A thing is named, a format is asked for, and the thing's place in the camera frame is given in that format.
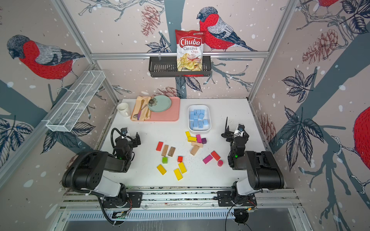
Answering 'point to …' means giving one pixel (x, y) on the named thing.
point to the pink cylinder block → (220, 163)
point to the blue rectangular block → (195, 122)
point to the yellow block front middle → (178, 174)
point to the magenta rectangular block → (207, 159)
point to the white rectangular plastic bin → (207, 110)
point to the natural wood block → (194, 149)
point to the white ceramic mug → (124, 109)
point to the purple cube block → (204, 140)
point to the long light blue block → (195, 118)
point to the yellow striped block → (192, 139)
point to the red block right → (216, 156)
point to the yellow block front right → (182, 168)
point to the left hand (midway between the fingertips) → (132, 130)
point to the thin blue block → (201, 116)
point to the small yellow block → (188, 134)
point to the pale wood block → (201, 145)
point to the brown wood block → (171, 151)
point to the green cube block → (165, 160)
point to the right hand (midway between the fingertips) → (235, 126)
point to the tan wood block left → (165, 150)
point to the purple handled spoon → (139, 111)
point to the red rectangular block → (159, 146)
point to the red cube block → (180, 159)
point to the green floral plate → (159, 103)
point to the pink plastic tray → (173, 114)
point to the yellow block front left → (162, 169)
